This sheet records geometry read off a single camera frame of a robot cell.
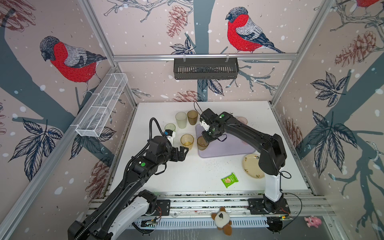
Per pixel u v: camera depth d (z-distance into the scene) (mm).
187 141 927
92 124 716
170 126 1008
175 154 657
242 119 1041
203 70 1059
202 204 761
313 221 672
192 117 996
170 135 674
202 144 820
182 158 665
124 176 483
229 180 814
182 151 671
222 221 678
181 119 996
